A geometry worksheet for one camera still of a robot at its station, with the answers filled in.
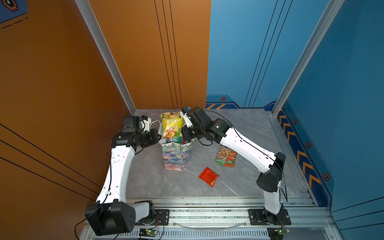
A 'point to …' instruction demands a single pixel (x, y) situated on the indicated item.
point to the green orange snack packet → (226, 157)
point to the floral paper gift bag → (176, 155)
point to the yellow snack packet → (172, 124)
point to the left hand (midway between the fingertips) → (161, 134)
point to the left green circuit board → (145, 232)
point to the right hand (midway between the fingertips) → (180, 131)
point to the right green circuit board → (281, 232)
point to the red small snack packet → (209, 176)
